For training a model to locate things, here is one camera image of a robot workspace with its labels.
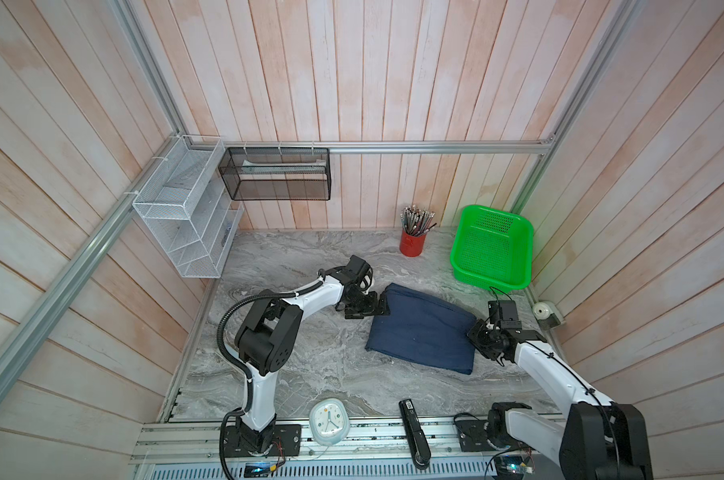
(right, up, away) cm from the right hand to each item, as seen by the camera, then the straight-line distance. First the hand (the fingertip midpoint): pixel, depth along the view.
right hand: (469, 332), depth 90 cm
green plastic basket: (+19, +27, +25) cm, 41 cm away
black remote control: (-20, -21, -18) cm, 34 cm away
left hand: (-28, +5, +2) cm, 29 cm away
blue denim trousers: (-14, +1, 0) cm, 14 cm away
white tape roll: (+26, +5, +3) cm, 27 cm away
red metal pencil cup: (-14, +28, +18) cm, 36 cm away
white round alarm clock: (-42, -19, -15) cm, 48 cm away
